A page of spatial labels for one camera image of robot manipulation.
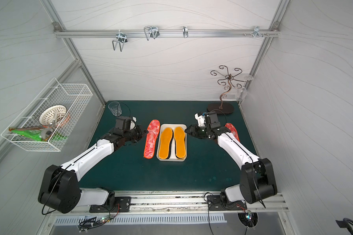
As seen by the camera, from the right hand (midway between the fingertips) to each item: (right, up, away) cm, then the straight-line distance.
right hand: (187, 130), depth 84 cm
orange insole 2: (-5, -9, +11) cm, 15 cm away
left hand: (-22, 0, 0) cm, 22 cm away
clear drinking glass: (-54, +14, +27) cm, 62 cm away
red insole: (-21, +1, +4) cm, 21 cm away
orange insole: (-14, -9, +10) cm, 19 cm away
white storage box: (-10, -16, +6) cm, 20 cm away
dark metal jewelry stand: (+27, +31, +10) cm, 42 cm away
